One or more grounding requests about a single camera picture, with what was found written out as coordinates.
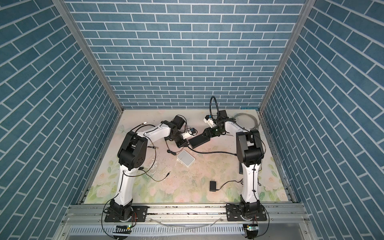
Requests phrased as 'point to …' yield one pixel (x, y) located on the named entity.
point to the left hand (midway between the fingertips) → (186, 144)
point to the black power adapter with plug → (213, 185)
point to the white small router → (185, 158)
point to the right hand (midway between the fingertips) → (204, 133)
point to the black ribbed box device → (198, 141)
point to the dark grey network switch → (240, 168)
